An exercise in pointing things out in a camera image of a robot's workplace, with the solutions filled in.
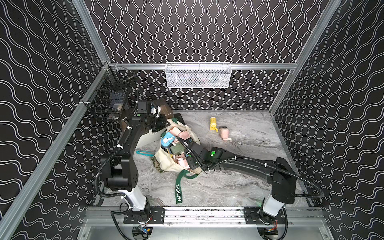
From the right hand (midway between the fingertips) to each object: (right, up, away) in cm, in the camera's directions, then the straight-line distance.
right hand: (192, 157), depth 82 cm
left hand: (-13, +20, +3) cm, 24 cm away
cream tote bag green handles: (-15, -1, -2) cm, 15 cm away
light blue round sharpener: (-13, +10, -2) cm, 16 cm away
